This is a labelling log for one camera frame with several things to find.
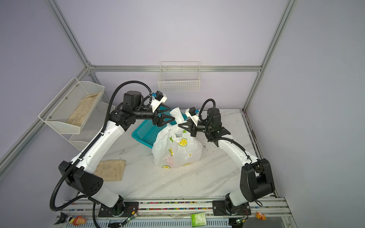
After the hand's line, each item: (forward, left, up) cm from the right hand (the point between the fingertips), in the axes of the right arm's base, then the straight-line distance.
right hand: (179, 125), depth 74 cm
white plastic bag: (-3, +4, -16) cm, 17 cm away
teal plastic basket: (+14, +27, -24) cm, 39 cm away
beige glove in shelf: (+7, +56, +2) cm, 57 cm away
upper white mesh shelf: (+7, +62, +3) cm, 63 cm away
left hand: (+1, +4, +7) cm, 8 cm away
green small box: (-38, -10, -27) cm, 48 cm away
